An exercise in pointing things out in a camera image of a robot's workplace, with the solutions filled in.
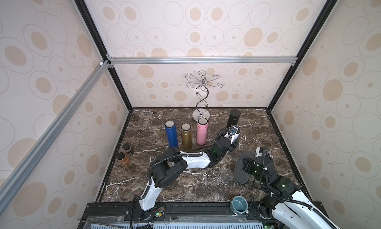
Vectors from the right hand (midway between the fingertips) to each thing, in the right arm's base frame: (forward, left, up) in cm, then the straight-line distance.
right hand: (248, 160), depth 80 cm
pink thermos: (+16, +25, +4) cm, 30 cm away
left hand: (+12, +4, +7) cm, 15 cm away
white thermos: (+6, +10, +15) cm, 19 cm away
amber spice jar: (-1, +69, -4) cm, 69 cm away
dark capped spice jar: (+5, +69, 0) cm, 69 cm away
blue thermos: (+13, +43, +4) cm, 45 cm away
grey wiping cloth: (-8, +5, -1) cm, 9 cm away
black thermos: (+24, +7, +7) cm, 26 cm away
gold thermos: (+12, +35, +3) cm, 37 cm away
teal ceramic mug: (-20, +5, -11) cm, 23 cm away
